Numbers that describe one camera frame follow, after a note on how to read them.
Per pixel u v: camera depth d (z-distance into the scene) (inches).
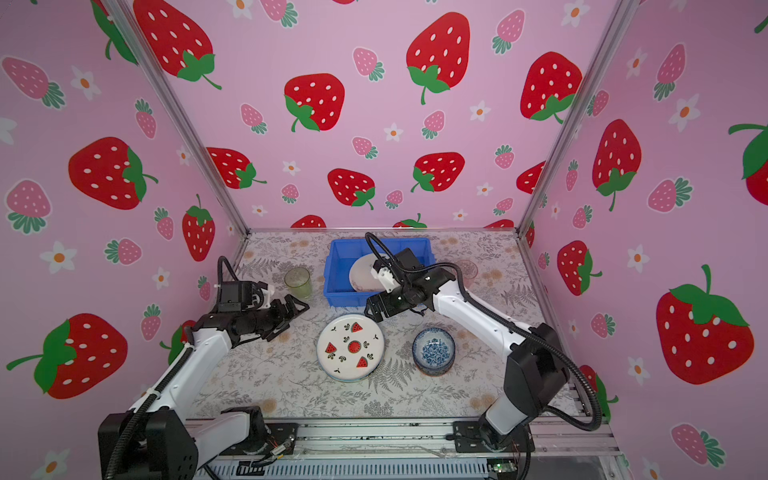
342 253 43.6
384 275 29.3
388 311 27.5
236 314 24.1
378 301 27.8
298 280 41.3
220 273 26.0
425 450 28.8
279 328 28.9
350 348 34.6
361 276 41.1
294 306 29.9
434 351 32.2
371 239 25.5
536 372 16.9
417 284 23.7
